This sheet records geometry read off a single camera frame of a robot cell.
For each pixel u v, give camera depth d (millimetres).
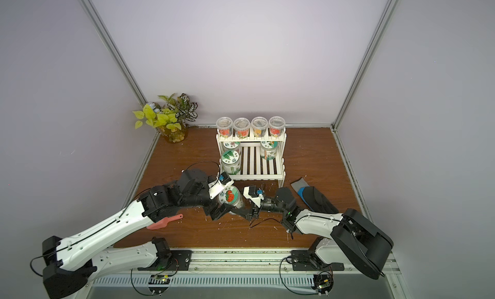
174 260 725
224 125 744
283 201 601
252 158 898
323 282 696
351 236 424
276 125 751
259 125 756
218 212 601
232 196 672
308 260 648
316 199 874
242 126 745
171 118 960
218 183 588
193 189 527
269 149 836
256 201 644
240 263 741
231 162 779
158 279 714
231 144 849
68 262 386
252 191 613
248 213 645
